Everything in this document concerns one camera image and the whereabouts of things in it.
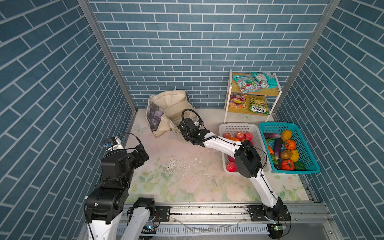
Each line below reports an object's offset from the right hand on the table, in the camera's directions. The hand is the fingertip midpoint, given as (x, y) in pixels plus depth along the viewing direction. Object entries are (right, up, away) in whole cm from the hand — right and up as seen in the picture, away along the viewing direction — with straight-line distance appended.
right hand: (177, 125), depth 93 cm
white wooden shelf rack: (+44, +18, -9) cm, 48 cm away
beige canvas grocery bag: (-12, +11, +18) cm, 24 cm away
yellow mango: (+72, -7, +6) cm, 73 cm away
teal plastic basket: (+77, -17, -4) cm, 79 cm away
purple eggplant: (+67, -12, +7) cm, 69 cm away
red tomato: (+64, -23, -8) cm, 69 cm away
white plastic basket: (+34, -2, +7) cm, 35 cm away
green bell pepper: (+72, -24, -7) cm, 76 cm away
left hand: (-13, -9, -31) cm, 34 cm away
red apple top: (+41, -7, +6) cm, 42 cm away
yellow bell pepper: (+72, -19, -3) cm, 75 cm away
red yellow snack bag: (+40, +17, +8) cm, 44 cm away
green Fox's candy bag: (+54, +13, +6) cm, 56 cm away
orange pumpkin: (+72, -12, +2) cm, 73 cm away
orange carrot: (+58, -16, -3) cm, 60 cm away
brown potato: (+65, -17, -5) cm, 68 cm away
